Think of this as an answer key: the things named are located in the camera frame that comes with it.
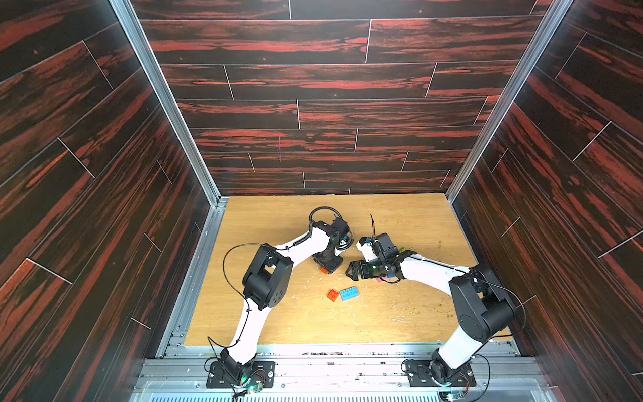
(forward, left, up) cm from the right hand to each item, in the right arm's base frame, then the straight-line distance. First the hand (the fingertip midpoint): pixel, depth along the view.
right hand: (360, 268), depth 94 cm
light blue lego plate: (-10, +5, 0) cm, 11 cm away
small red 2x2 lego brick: (-11, +11, -1) cm, 15 cm away
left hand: (+1, +11, -1) cm, 11 cm away
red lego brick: (-5, +14, +7) cm, 16 cm away
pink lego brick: (-10, -5, +10) cm, 15 cm away
